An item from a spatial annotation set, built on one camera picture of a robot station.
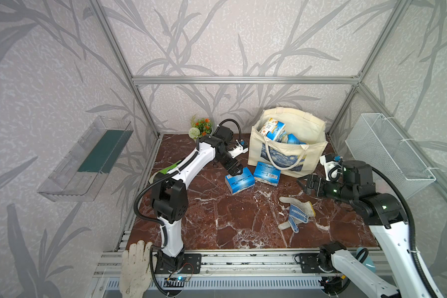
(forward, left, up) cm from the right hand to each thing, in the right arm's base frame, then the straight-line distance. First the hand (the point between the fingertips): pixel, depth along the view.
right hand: (304, 179), depth 67 cm
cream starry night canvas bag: (+17, -2, -10) cm, 20 cm away
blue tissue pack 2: (+15, +9, -21) cm, 28 cm away
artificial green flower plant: (+43, +45, -13) cm, 63 cm away
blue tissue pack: (+28, -3, -8) cm, 29 cm away
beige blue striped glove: (-2, -4, -26) cm, 26 cm away
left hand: (+16, +26, -13) cm, 33 cm away
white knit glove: (-24, +65, -26) cm, 74 cm away
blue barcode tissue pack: (+11, +23, -21) cm, 33 cm away
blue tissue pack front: (+29, +7, -2) cm, 30 cm away
